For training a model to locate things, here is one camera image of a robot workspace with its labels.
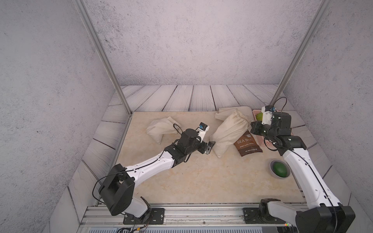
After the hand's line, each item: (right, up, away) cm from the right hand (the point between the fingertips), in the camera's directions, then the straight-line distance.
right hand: (252, 122), depth 76 cm
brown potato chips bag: (+5, -15, +21) cm, 26 cm away
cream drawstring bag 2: (-54, -4, +22) cm, 59 cm away
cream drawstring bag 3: (+8, +8, +30) cm, 32 cm away
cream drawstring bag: (-9, -6, +13) cm, 17 cm away
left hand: (-21, -9, +2) cm, 23 cm away
